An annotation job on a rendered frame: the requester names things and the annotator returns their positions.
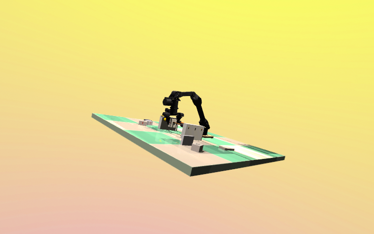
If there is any small white block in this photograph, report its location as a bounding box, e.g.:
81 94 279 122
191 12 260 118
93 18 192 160
144 120 153 125

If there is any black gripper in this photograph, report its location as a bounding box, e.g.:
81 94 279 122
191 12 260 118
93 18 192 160
162 106 184 125

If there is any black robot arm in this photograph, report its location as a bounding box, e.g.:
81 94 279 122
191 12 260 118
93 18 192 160
163 91 210 135

